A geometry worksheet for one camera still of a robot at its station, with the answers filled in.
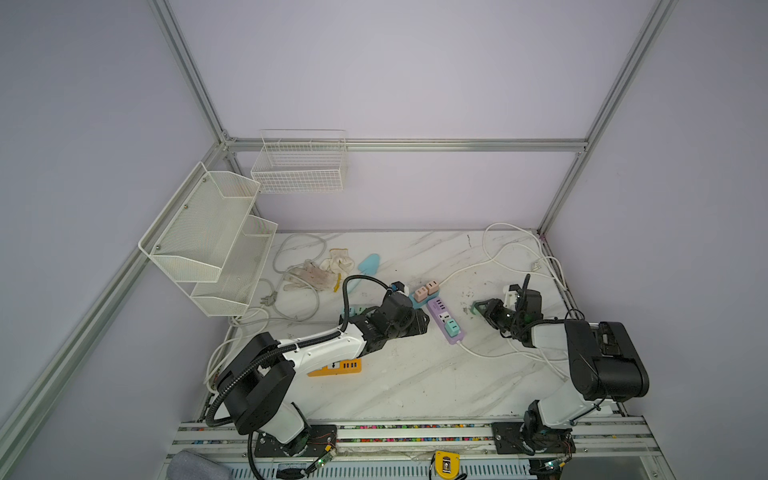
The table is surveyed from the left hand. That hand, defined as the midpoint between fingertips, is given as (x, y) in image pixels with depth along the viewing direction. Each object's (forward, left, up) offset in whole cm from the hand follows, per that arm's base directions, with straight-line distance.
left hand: (422, 321), depth 83 cm
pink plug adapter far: (+14, -4, -4) cm, 16 cm away
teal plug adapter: (0, -9, -3) cm, 10 cm away
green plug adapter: (+8, -18, -8) cm, 21 cm away
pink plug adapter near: (+12, 0, -4) cm, 12 cm away
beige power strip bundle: (+24, +32, -10) cm, 41 cm away
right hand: (+10, -19, -7) cm, 22 cm away
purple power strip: (+7, -8, -8) cm, 13 cm away
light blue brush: (+29, +17, -11) cm, 36 cm away
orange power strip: (-10, +21, -9) cm, 25 cm away
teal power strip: (+10, 0, -8) cm, 13 cm away
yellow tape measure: (-33, -5, -9) cm, 34 cm away
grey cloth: (-33, +55, -8) cm, 65 cm away
